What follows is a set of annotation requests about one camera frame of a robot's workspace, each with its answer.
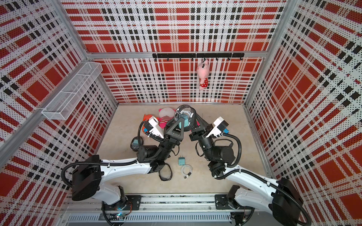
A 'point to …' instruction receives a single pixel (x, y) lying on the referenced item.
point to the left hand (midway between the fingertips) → (187, 116)
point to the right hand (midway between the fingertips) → (192, 114)
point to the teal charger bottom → (181, 160)
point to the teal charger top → (135, 142)
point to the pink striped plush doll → (165, 114)
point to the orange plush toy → (147, 117)
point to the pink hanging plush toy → (203, 71)
